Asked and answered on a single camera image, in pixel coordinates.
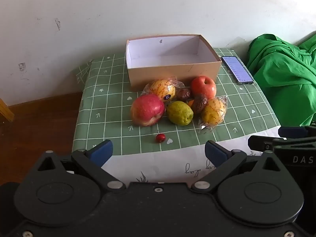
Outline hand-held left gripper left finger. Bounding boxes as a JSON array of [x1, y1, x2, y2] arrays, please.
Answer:
[[37, 139, 126, 193]]

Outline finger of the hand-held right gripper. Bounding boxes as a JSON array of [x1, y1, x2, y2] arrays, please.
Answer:
[[278, 125, 316, 139], [247, 135, 316, 151]]

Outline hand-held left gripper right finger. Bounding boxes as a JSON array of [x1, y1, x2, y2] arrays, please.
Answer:
[[191, 140, 280, 193]]

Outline plastic-wrapped yellow citrus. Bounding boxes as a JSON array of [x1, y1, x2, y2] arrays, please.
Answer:
[[141, 77, 185, 102], [198, 96, 228, 132]]

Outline brown dried date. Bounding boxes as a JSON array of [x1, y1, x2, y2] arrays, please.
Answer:
[[175, 88, 192, 102], [191, 94, 208, 113]]

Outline green pear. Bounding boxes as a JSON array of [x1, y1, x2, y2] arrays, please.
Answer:
[[166, 101, 194, 126]]

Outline large pink-red apple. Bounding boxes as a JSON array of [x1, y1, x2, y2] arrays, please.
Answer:
[[130, 94, 165, 127]]

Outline deep red apple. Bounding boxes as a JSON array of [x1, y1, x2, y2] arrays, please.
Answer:
[[190, 76, 217, 100]]

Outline brown cardboard box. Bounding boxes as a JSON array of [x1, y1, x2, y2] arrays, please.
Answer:
[[125, 34, 222, 91]]

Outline green checked tablecloth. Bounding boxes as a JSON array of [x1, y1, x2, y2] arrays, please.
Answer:
[[71, 48, 288, 184]]

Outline green cloth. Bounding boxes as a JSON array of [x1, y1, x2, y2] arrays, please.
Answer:
[[246, 31, 316, 127]]

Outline smartphone in clear case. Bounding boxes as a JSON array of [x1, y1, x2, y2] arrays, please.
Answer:
[[221, 56, 255, 85]]

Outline yellow wooden furniture piece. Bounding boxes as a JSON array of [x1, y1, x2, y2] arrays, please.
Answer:
[[0, 98, 15, 122]]

